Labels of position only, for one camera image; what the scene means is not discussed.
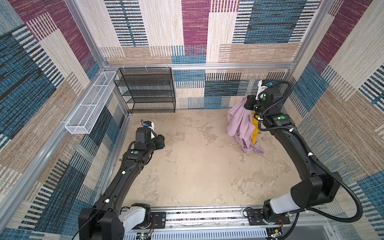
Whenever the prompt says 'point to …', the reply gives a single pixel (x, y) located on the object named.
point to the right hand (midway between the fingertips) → (248, 97)
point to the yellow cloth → (255, 134)
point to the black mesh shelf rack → (147, 89)
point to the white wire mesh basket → (82, 120)
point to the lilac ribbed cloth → (240, 125)
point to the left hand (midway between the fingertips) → (160, 135)
